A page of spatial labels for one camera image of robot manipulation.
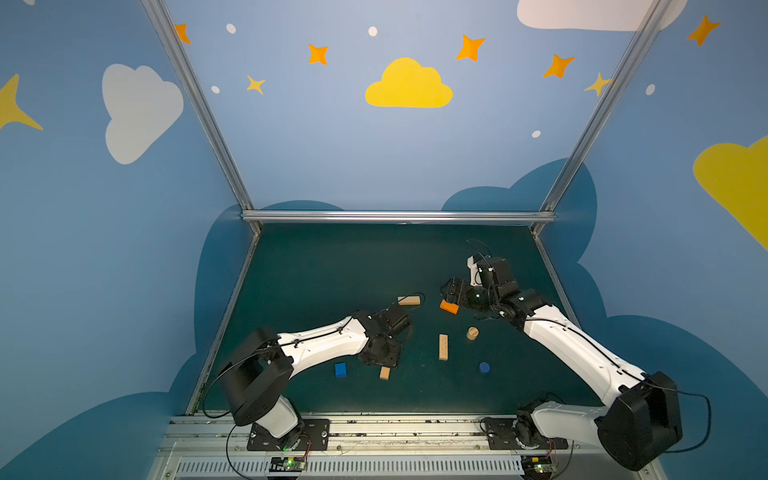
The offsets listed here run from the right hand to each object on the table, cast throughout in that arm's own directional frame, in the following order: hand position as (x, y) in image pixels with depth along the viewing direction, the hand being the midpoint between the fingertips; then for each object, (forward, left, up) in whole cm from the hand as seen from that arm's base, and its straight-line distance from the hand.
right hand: (454, 288), depth 83 cm
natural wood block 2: (-11, +2, -16) cm, 19 cm away
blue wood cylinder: (-16, -10, -17) cm, 25 cm away
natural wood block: (+4, +12, -15) cm, 20 cm away
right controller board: (-39, -20, -18) cm, 47 cm away
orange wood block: (+3, -2, -16) cm, 17 cm away
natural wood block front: (-19, +19, -16) cm, 31 cm away
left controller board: (-42, +41, -16) cm, 61 cm away
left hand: (-17, +16, -13) cm, 27 cm away
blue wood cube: (-20, +31, -15) cm, 40 cm away
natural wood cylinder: (-6, -8, -16) cm, 18 cm away
